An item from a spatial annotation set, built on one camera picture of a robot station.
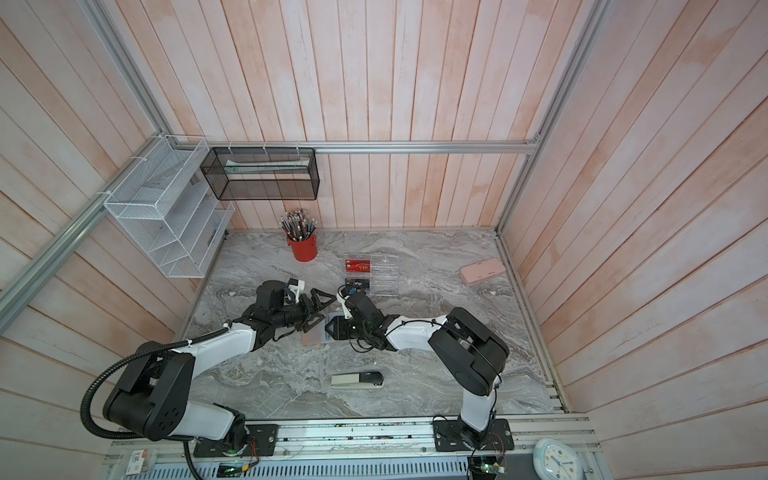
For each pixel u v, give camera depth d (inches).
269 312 27.6
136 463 27.0
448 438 28.8
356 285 39.7
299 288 33.1
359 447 28.8
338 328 30.6
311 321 32.6
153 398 17.0
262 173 41.1
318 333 36.1
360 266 39.7
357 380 30.8
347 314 28.8
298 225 40.0
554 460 27.0
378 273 41.2
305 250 42.3
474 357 18.6
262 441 28.8
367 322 27.6
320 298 31.2
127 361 16.6
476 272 41.3
